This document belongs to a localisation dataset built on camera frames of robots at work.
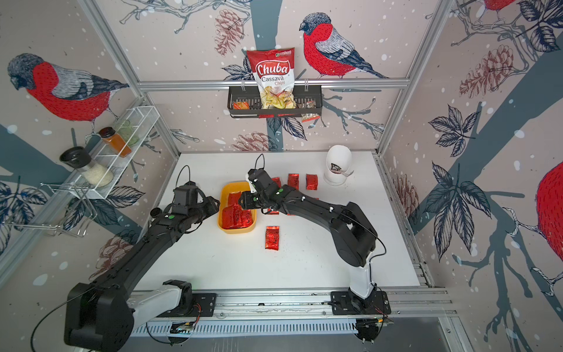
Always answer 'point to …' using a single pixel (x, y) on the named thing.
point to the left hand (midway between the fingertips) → (220, 198)
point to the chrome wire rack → (65, 207)
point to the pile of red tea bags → (233, 215)
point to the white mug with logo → (339, 160)
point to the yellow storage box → (223, 191)
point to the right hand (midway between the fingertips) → (240, 201)
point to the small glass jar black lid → (155, 212)
